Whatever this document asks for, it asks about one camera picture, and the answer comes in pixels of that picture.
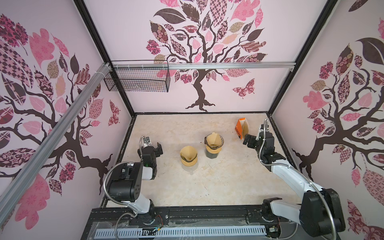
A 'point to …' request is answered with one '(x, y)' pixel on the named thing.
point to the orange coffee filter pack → (242, 128)
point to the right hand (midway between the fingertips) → (253, 134)
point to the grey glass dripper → (213, 146)
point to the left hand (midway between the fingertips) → (151, 145)
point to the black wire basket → (138, 76)
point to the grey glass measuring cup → (211, 155)
